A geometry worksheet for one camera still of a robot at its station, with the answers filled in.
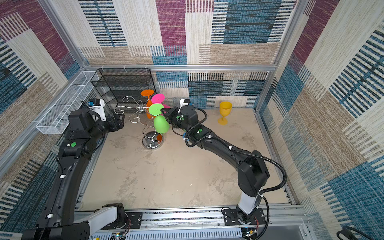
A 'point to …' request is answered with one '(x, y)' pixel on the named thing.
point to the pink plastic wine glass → (159, 98)
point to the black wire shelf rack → (121, 88)
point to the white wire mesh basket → (55, 121)
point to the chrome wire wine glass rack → (152, 140)
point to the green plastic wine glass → (161, 123)
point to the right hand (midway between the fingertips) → (158, 111)
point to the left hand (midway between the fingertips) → (116, 113)
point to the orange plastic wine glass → (148, 92)
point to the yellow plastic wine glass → (225, 107)
